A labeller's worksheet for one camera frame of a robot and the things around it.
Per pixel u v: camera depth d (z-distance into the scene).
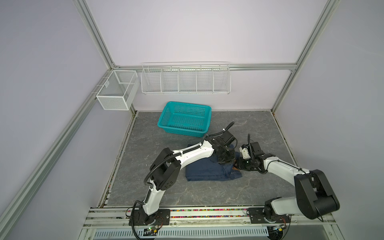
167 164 0.55
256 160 0.67
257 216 0.73
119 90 1.02
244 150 0.85
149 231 0.72
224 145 0.68
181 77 1.00
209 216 0.75
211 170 0.85
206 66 0.94
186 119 1.16
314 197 0.43
